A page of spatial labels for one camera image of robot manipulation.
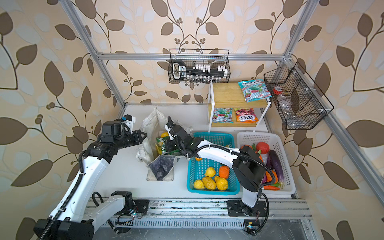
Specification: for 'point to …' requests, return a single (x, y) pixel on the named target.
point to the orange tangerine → (224, 171)
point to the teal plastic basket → (198, 165)
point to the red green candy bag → (222, 115)
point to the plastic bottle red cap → (277, 90)
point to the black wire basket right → (298, 100)
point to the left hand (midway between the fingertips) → (147, 133)
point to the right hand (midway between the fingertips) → (164, 142)
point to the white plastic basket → (247, 138)
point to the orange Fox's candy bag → (246, 116)
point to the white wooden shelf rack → (227, 107)
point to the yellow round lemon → (221, 183)
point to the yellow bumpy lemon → (209, 183)
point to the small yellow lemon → (198, 184)
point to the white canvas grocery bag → (160, 167)
